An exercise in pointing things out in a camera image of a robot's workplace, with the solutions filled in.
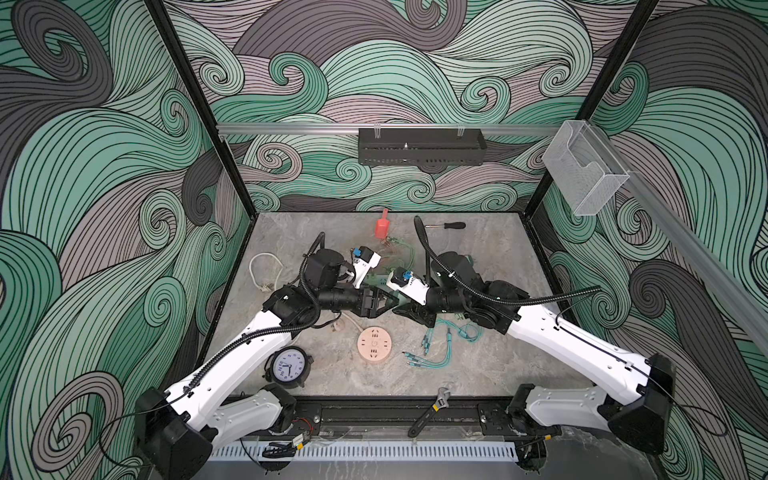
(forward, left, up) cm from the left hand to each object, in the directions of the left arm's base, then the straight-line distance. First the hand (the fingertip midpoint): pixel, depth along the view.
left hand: (392, 298), depth 68 cm
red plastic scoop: (+45, +1, -23) cm, 50 cm away
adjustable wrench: (-17, -14, -25) cm, 33 cm away
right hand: (+1, -2, -2) cm, 3 cm away
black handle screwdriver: (+47, -25, -26) cm, 59 cm away
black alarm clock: (-9, +27, -23) cm, 37 cm away
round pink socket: (-3, +4, -23) cm, 24 cm away
